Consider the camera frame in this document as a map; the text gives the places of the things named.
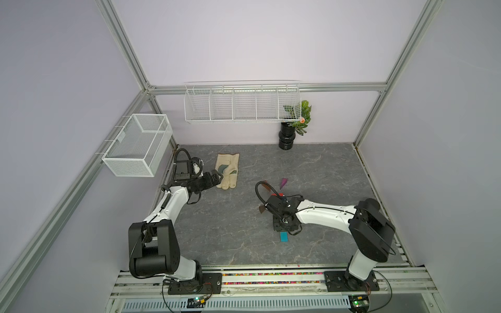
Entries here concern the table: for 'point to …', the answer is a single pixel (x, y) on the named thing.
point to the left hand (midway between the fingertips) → (216, 180)
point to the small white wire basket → (139, 147)
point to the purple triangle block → (284, 180)
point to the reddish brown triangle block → (266, 186)
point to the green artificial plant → (300, 126)
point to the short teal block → (283, 237)
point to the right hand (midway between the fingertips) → (279, 225)
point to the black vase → (286, 135)
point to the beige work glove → (228, 165)
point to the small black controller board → (196, 302)
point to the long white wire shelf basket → (242, 101)
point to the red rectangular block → (281, 194)
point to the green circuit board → (359, 302)
